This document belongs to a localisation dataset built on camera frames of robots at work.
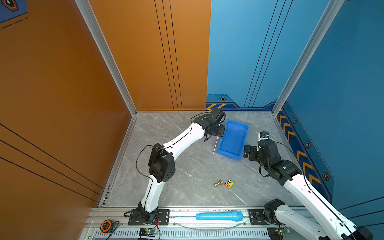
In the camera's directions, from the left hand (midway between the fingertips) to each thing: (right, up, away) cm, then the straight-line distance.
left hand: (222, 130), depth 87 cm
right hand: (+14, -9, -9) cm, 19 cm away
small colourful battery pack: (+3, -30, -6) cm, 31 cm away
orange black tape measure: (-57, -44, -18) cm, 74 cm away
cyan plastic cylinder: (+2, -41, -15) cm, 44 cm away
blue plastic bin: (+8, -10, +12) cm, 18 cm away
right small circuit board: (+23, -49, -16) cm, 56 cm away
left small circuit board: (-37, -48, -16) cm, 63 cm away
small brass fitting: (-2, -29, -4) cm, 29 cm away
